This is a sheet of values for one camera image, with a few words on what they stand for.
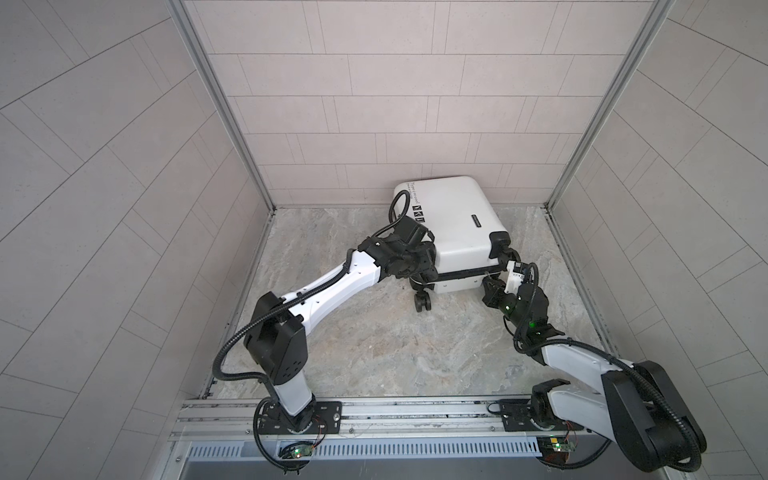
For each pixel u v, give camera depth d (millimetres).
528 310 626
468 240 807
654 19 718
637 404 413
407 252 611
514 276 755
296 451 647
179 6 699
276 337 426
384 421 712
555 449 679
